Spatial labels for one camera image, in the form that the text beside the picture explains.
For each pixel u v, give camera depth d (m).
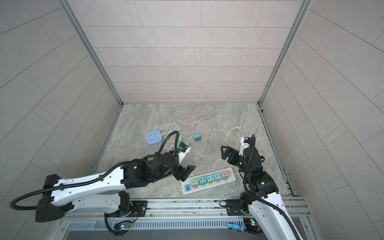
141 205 0.74
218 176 0.75
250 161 0.51
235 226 0.66
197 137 0.95
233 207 0.71
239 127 1.01
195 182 0.74
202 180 0.74
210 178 0.74
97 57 0.90
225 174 0.75
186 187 0.75
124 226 0.65
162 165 0.46
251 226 0.68
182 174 0.57
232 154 0.64
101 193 0.44
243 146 0.65
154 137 0.94
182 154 0.57
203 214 0.71
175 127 0.99
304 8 0.71
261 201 0.48
